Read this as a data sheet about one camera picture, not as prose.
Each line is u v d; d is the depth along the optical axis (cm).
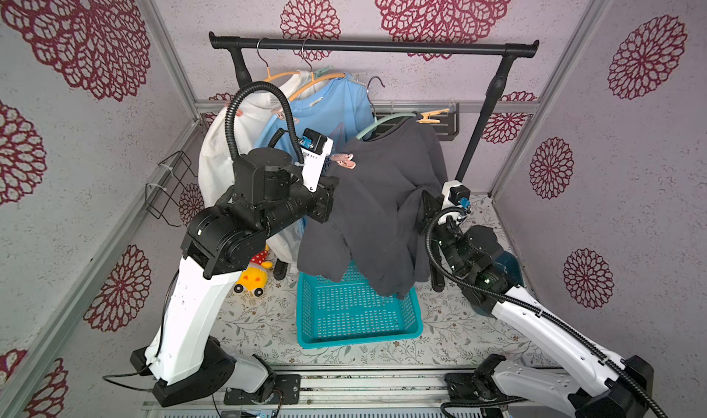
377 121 53
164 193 75
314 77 67
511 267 95
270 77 61
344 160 50
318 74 68
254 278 88
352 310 88
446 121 93
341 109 73
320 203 45
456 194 51
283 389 73
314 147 41
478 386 66
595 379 39
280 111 36
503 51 53
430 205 63
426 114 62
